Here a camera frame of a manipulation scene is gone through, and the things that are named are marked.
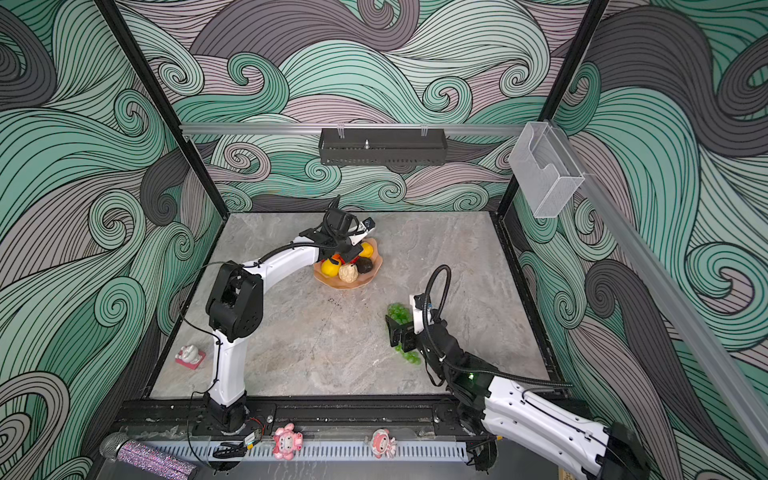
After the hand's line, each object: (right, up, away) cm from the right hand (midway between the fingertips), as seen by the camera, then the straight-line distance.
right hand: (402, 314), depth 77 cm
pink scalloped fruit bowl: (-12, +7, +20) cm, 25 cm away
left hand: (-14, +20, +20) cm, 31 cm away
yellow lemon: (-23, +10, +20) cm, 32 cm away
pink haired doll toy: (-6, -27, -10) cm, 29 cm away
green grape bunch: (+1, -3, +11) cm, 11 cm away
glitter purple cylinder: (-58, -29, -12) cm, 66 cm away
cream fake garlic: (-16, +9, +18) cm, 25 cm away
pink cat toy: (-28, -27, -10) cm, 40 cm away
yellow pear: (-10, +16, +20) cm, 27 cm away
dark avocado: (-11, +11, +18) cm, 24 cm away
